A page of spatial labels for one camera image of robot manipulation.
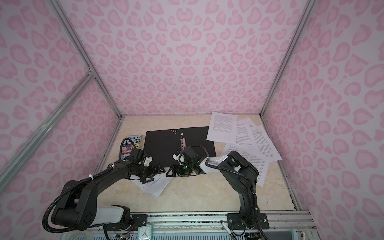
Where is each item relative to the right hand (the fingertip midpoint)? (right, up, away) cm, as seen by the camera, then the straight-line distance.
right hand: (172, 175), depth 85 cm
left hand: (-7, 0, +2) cm, 7 cm away
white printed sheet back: (+33, +26, +29) cm, 52 cm away
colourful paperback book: (-23, +19, -3) cm, 30 cm away
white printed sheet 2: (+48, +20, +22) cm, 57 cm away
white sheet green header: (+60, +15, +19) cm, 65 cm away
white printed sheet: (-9, -7, -1) cm, 12 cm away
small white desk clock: (-10, -22, -16) cm, 29 cm away
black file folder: (-11, +14, +17) cm, 25 cm away
